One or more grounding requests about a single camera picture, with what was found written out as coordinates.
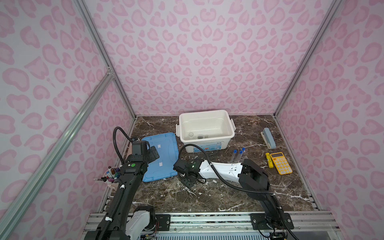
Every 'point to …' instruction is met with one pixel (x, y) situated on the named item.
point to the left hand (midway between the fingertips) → (146, 150)
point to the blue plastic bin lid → (162, 167)
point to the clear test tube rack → (238, 158)
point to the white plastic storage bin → (212, 130)
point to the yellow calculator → (281, 163)
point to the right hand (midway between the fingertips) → (189, 179)
